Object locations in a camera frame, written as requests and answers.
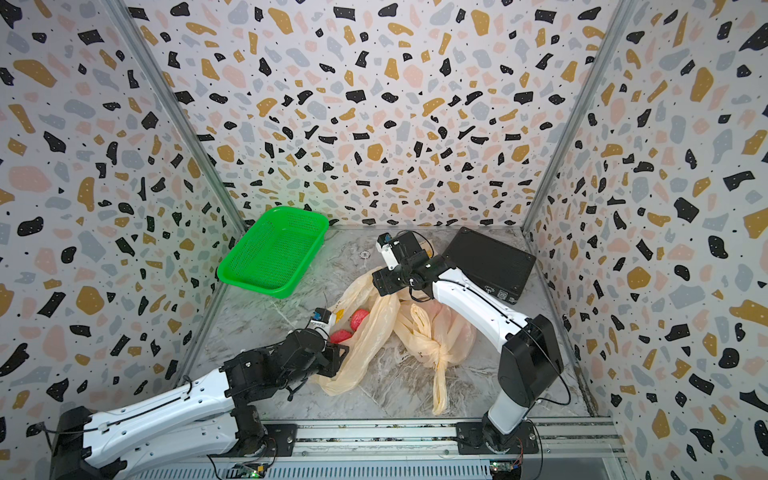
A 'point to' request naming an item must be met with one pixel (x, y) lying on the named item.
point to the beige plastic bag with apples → (370, 343)
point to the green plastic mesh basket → (277, 253)
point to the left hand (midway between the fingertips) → (350, 349)
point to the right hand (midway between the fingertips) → (385, 276)
